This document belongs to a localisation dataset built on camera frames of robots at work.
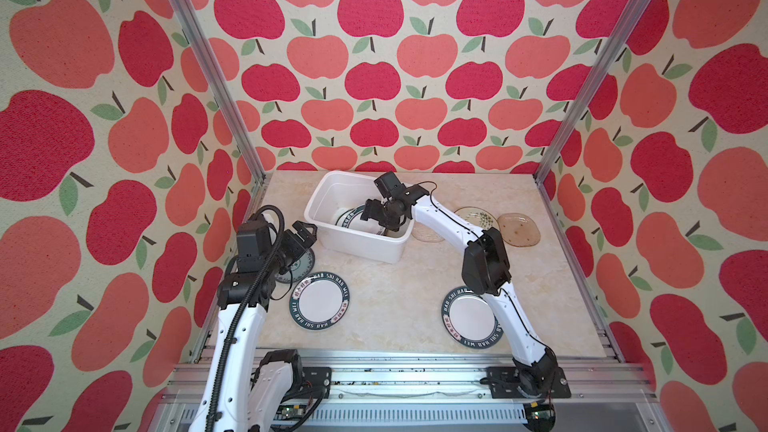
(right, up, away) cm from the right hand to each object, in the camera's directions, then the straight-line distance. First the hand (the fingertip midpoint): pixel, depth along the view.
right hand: (373, 218), depth 97 cm
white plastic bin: (-15, +8, +2) cm, 18 cm away
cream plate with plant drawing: (+38, 0, +11) cm, 40 cm away
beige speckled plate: (+52, -4, +8) cm, 53 cm away
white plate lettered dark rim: (+28, -28, -13) cm, 42 cm away
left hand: (-15, -4, -22) cm, 26 cm away
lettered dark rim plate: (-16, -24, -9) cm, 30 cm away
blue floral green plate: (-24, -17, -1) cm, 29 cm away
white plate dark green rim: (-8, 0, +8) cm, 11 cm away
